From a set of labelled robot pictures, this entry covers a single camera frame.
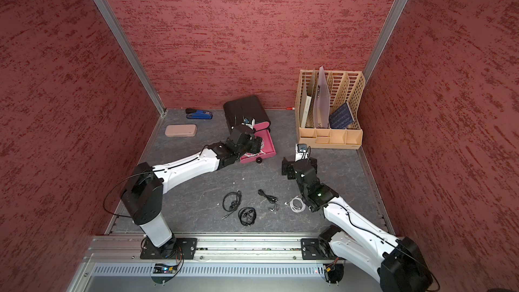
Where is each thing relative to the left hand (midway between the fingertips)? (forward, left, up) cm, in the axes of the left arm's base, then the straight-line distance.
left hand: (254, 141), depth 87 cm
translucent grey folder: (+28, -35, -2) cm, 45 cm away
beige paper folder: (+15, -23, +9) cm, 29 cm away
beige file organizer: (+33, -46, +5) cm, 57 cm away
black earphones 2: (-20, -8, -16) cm, 27 cm away
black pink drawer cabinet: (+21, +10, -3) cm, 24 cm away
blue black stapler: (+30, +36, -14) cm, 49 cm away
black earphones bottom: (-27, +3, -15) cm, 31 cm away
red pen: (+37, -20, -16) cm, 45 cm away
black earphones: (-21, +10, -16) cm, 28 cm away
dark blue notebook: (+19, -45, -5) cm, 49 cm away
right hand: (-9, -17, -2) cm, 19 cm away
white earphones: (-24, -18, -15) cm, 34 cm away
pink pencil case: (+17, +43, -14) cm, 48 cm away
